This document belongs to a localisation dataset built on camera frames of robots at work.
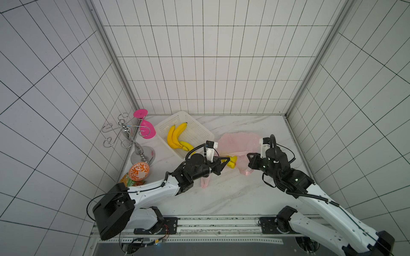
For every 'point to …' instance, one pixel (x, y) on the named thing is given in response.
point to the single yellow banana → (231, 163)
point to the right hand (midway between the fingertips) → (246, 151)
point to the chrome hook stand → (141, 153)
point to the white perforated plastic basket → (195, 134)
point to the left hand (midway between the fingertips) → (227, 162)
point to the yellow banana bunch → (173, 137)
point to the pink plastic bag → (238, 145)
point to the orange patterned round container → (139, 171)
